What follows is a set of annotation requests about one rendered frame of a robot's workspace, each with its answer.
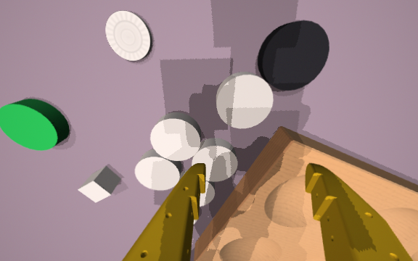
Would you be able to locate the orange tray with round pockets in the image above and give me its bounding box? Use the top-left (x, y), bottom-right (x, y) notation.
top-left (194, 126), bottom-right (418, 261)

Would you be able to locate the green disc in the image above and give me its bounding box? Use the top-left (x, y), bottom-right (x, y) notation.
top-left (0, 99), bottom-right (70, 151)

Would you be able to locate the black disc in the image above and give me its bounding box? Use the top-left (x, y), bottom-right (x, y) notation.
top-left (258, 20), bottom-right (329, 91)

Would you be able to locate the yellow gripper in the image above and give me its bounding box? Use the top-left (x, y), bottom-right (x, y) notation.
top-left (122, 163), bottom-right (413, 261)

